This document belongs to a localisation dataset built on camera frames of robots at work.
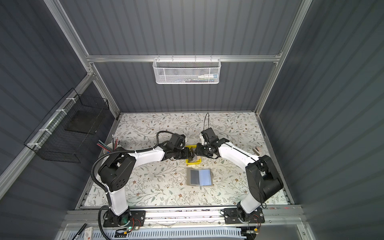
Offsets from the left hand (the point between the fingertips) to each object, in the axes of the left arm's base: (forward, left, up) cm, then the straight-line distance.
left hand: (192, 154), depth 93 cm
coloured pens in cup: (+7, +47, +6) cm, 48 cm away
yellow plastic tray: (-4, +3, -2) cm, 6 cm away
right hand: (-1, -3, +5) cm, 6 cm away
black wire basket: (+1, +63, +24) cm, 67 cm away
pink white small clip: (+1, -43, -1) cm, 43 cm away
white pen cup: (+6, +49, +6) cm, 50 cm away
